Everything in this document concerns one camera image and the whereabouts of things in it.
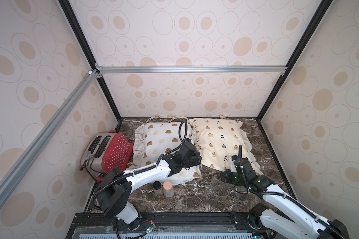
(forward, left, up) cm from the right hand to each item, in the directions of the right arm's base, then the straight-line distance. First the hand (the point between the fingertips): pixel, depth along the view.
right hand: (224, 173), depth 82 cm
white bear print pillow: (+20, +44, +3) cm, 48 cm away
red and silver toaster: (+4, +66, +12) cm, 67 cm away
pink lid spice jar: (-11, +30, +1) cm, 32 cm away
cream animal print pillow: (+19, +3, +6) cm, 20 cm away
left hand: (+5, +10, +9) cm, 14 cm away
